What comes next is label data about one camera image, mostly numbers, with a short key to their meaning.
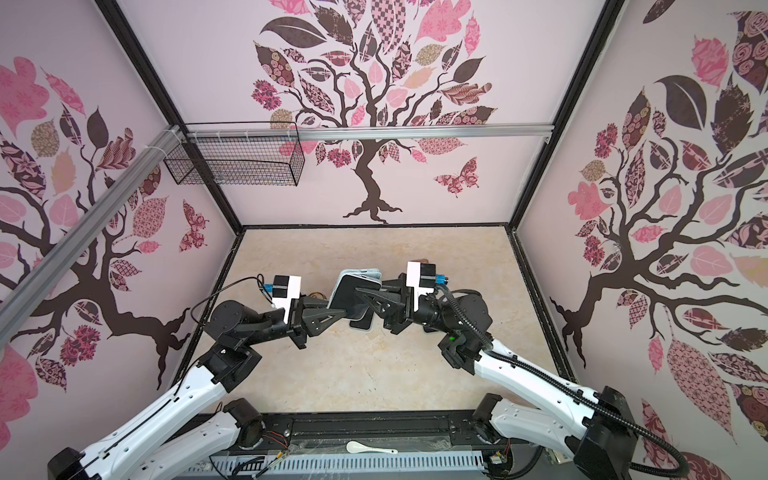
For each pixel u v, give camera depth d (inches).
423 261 43.3
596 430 15.5
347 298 19.8
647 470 16.7
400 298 19.4
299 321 20.7
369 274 18.9
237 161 47.9
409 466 27.4
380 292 19.5
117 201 26.3
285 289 19.2
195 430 22.3
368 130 37.1
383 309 20.0
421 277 17.4
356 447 28.0
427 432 29.8
